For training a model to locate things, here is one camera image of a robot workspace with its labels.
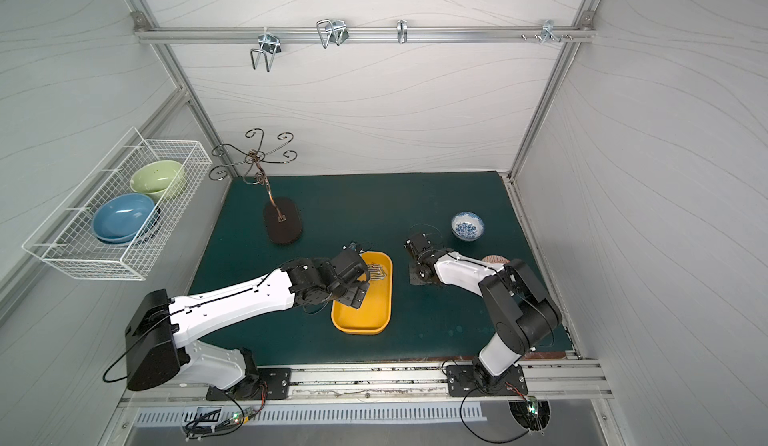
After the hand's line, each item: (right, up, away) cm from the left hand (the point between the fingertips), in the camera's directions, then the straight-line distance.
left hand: (351, 285), depth 79 cm
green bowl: (-46, +28, -6) cm, 54 cm away
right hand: (+21, +1, +15) cm, 26 cm away
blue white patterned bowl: (+38, +14, +26) cm, 48 cm away
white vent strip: (-40, -29, -9) cm, 50 cm away
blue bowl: (-48, +19, -15) cm, 54 cm away
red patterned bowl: (+43, +5, +13) cm, 45 cm away
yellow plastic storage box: (+6, -11, +7) cm, 14 cm away
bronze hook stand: (-28, +16, +26) cm, 42 cm away
